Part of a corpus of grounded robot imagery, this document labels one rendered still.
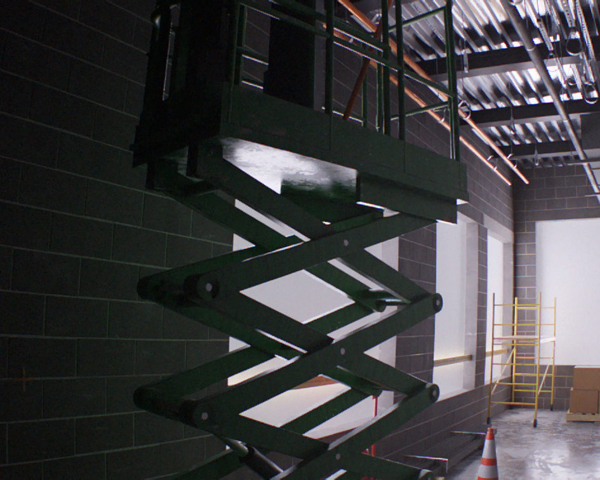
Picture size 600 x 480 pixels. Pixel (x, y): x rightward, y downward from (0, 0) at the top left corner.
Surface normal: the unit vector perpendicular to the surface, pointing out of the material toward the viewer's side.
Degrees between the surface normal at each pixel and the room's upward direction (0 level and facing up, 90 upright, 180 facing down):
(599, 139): 90
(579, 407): 90
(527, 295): 90
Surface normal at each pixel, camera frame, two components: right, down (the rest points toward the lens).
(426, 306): 0.65, -0.07
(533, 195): -0.55, -0.13
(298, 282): 0.83, -0.04
